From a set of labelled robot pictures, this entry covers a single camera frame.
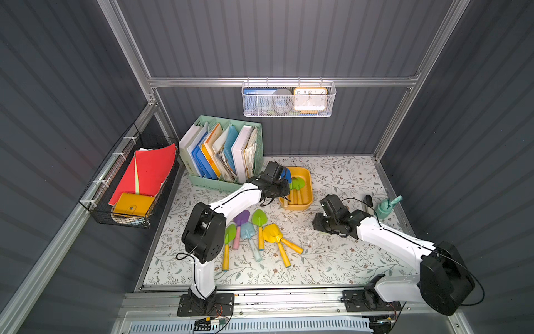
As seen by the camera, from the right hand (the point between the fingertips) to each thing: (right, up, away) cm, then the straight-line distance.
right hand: (319, 221), depth 86 cm
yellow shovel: (-9, -11, -1) cm, 14 cm away
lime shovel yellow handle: (-26, 0, +7) cm, 27 cm away
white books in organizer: (-32, +29, +3) cm, 44 cm away
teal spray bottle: (+29, +6, +3) cm, 30 cm away
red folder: (-66, +21, -11) cm, 70 cm away
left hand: (-13, +14, +4) cm, 20 cm away
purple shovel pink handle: (-35, -1, +7) cm, 36 cm away
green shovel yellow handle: (-5, +16, +19) cm, 25 cm away
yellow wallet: (-63, +10, -22) cm, 68 cm away
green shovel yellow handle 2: (-9, +14, +19) cm, 25 cm away
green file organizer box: (-60, +23, +12) cm, 66 cm away
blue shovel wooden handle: (-13, +20, +11) cm, 26 cm away
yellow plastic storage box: (-2, +11, +19) cm, 22 cm away
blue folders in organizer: (-53, +26, +9) cm, 60 cm away
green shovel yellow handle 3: (-38, -6, +3) cm, 39 cm away
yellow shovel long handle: (-20, -6, +2) cm, 21 cm away
